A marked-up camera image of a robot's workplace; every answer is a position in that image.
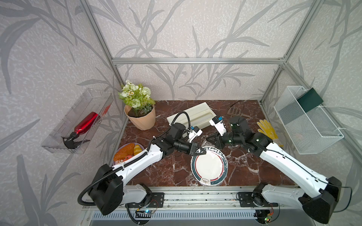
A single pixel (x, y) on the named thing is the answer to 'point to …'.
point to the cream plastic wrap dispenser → (200, 116)
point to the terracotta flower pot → (143, 118)
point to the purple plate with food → (126, 151)
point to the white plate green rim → (210, 169)
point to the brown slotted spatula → (235, 111)
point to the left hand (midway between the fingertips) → (204, 154)
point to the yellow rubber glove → (267, 129)
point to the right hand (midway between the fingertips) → (206, 137)
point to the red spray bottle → (83, 127)
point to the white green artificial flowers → (138, 97)
